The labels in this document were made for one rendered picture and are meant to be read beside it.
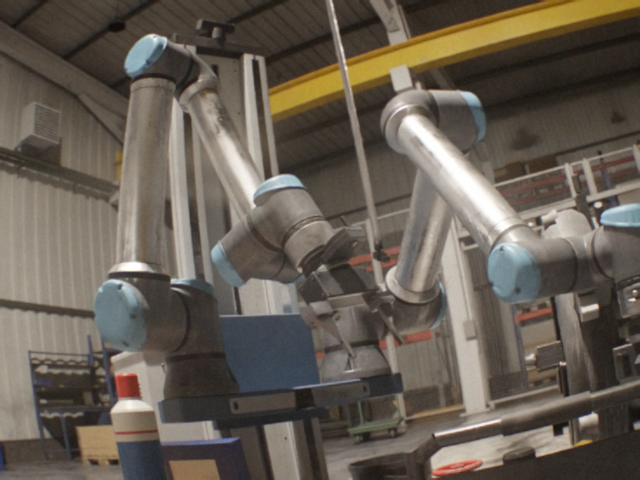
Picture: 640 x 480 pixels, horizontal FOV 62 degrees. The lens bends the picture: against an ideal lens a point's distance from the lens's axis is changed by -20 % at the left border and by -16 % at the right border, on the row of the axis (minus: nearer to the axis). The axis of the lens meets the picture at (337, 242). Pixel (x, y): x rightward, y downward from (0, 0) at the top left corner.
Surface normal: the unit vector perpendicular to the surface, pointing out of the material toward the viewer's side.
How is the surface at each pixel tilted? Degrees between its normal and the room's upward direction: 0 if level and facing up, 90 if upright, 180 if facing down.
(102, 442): 90
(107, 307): 95
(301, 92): 90
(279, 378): 90
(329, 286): 67
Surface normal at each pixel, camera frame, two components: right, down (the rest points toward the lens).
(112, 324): -0.47, -0.05
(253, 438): 0.59, -0.29
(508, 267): -0.93, 0.15
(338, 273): 0.56, -0.64
